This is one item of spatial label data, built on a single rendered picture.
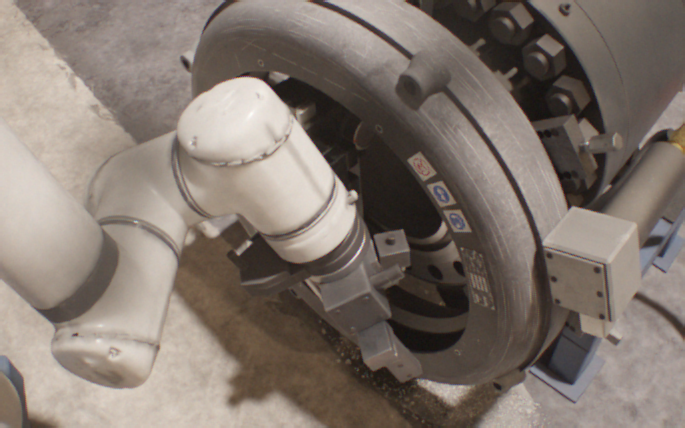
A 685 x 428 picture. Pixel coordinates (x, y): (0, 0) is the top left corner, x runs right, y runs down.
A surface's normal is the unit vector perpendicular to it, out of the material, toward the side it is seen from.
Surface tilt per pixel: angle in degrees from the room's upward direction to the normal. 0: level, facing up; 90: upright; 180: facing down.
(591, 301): 90
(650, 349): 0
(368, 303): 84
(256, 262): 25
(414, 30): 14
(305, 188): 71
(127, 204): 3
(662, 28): 57
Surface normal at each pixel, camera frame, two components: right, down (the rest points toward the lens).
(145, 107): -0.07, -0.65
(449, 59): 0.22, -0.39
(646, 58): 0.59, 0.11
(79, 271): 0.76, 0.16
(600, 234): -0.33, -0.79
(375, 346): -0.47, -0.61
